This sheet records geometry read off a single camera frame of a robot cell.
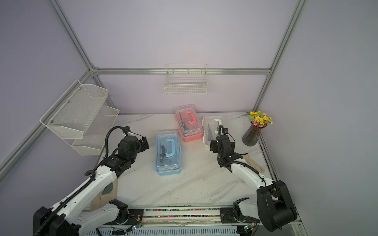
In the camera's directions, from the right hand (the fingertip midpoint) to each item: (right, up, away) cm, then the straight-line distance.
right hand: (222, 144), depth 89 cm
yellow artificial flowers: (+21, +15, -5) cm, 26 cm away
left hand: (-49, +2, -8) cm, 50 cm away
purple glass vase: (+20, +4, +5) cm, 21 cm away
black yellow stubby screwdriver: (-37, -6, -1) cm, 37 cm away
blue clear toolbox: (-33, -4, -3) cm, 34 cm away
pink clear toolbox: (-20, +14, +11) cm, 27 cm away
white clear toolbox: (-5, +13, +16) cm, 21 cm away
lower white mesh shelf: (-80, +6, +3) cm, 81 cm away
